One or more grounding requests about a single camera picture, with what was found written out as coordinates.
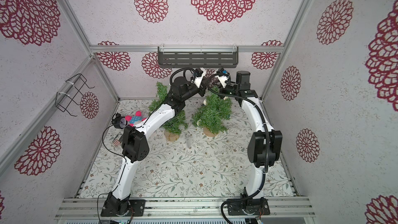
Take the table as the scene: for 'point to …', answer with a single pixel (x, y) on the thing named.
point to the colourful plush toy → (138, 117)
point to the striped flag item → (118, 139)
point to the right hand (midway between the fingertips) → (211, 82)
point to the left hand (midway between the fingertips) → (211, 77)
